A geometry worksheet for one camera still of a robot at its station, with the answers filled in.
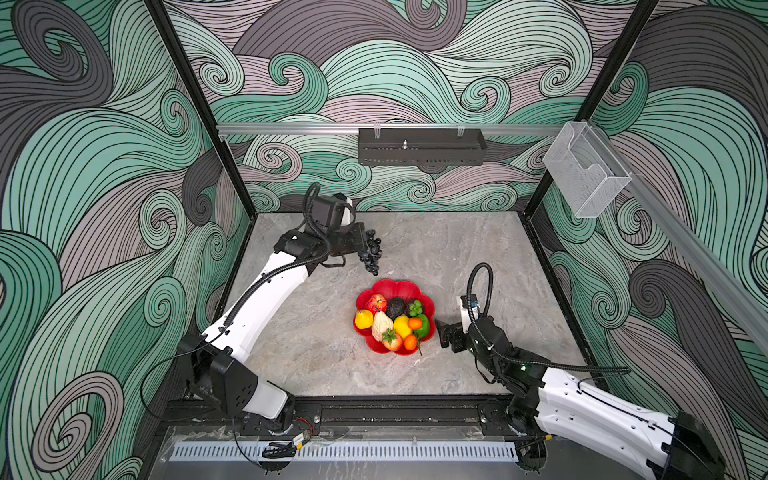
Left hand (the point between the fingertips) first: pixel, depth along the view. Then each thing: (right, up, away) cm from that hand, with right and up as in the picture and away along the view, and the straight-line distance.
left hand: (370, 234), depth 76 cm
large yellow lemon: (+9, -26, +8) cm, 29 cm away
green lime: (+16, -27, +8) cm, 32 cm away
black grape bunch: (+1, -5, +2) cm, 6 cm away
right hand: (+22, -24, +5) cm, 33 cm away
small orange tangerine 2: (+11, -30, +4) cm, 32 cm away
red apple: (+2, -21, +12) cm, 24 cm away
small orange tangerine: (+13, -25, +6) cm, 29 cm away
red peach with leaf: (+6, -28, +2) cm, 29 cm away
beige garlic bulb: (+3, -26, +8) cm, 27 cm away
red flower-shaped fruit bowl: (+13, -21, +12) cm, 27 cm away
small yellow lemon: (-2, -24, +7) cm, 26 cm away
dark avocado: (+7, -22, +12) cm, 26 cm away
